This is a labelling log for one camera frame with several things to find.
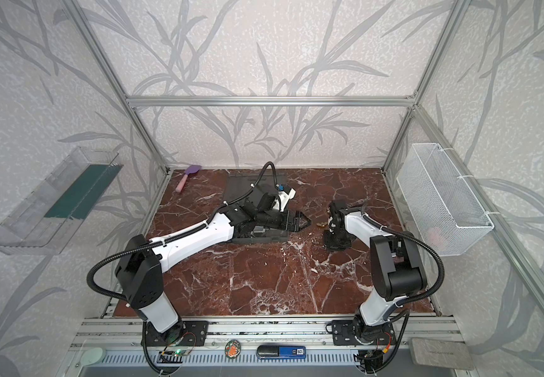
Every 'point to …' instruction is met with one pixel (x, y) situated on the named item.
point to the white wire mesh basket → (445, 213)
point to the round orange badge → (233, 349)
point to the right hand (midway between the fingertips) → (329, 240)
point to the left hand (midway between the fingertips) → (304, 216)
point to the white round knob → (93, 356)
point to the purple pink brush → (191, 170)
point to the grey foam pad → (453, 353)
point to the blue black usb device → (281, 352)
